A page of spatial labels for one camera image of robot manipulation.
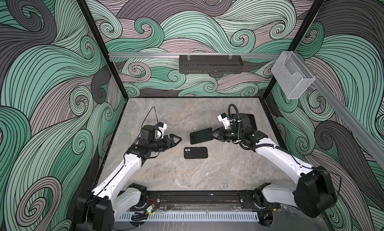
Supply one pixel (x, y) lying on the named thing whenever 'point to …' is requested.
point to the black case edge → (195, 152)
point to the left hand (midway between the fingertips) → (178, 140)
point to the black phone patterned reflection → (201, 136)
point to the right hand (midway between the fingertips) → (209, 135)
